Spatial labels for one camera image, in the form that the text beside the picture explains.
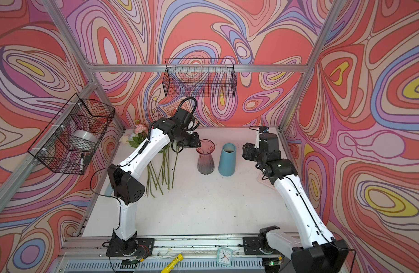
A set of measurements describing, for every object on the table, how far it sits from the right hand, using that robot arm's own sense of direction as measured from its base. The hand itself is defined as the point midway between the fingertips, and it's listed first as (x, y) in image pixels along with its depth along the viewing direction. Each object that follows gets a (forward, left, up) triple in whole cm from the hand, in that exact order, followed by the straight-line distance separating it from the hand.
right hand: (248, 151), depth 76 cm
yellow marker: (-39, +36, -23) cm, 58 cm away
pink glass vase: (+5, +20, -15) cm, 25 cm away
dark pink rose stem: (+7, +46, -24) cm, 52 cm away
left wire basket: (+4, +80, +6) cm, 80 cm away
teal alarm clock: (-37, +13, -23) cm, 45 cm away
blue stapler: (-7, +70, -20) cm, 73 cm away
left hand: (+8, +22, -3) cm, 23 cm away
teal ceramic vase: (+1, +9, -10) cm, 13 cm away
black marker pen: (-4, +73, +2) cm, 73 cm away
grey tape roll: (+6, +71, +9) cm, 72 cm away
